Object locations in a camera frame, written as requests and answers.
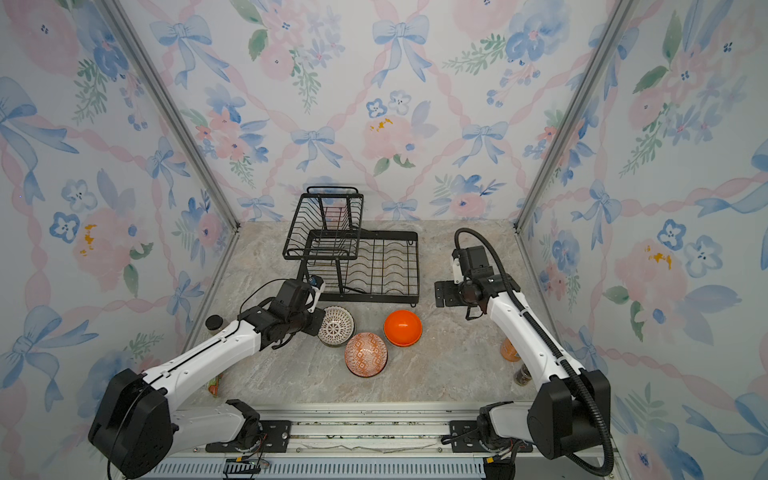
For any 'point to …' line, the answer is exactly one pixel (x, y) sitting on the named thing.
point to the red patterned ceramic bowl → (365, 354)
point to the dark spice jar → (522, 376)
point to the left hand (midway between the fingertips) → (320, 311)
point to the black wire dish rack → (353, 264)
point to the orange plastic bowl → (403, 328)
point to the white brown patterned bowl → (336, 326)
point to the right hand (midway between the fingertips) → (453, 291)
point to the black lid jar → (214, 322)
